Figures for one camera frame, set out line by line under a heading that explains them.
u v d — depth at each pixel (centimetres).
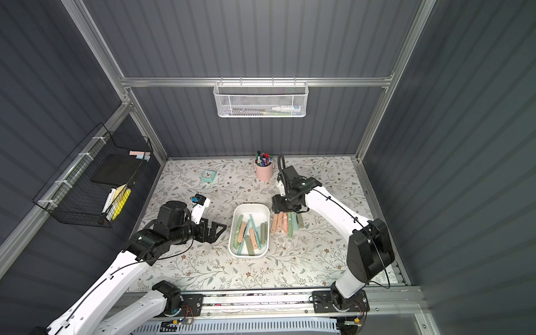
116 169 77
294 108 89
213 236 65
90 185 72
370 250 43
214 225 65
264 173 109
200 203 65
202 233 64
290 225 94
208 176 109
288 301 75
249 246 87
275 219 96
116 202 62
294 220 95
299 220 96
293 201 61
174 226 58
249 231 91
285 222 94
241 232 89
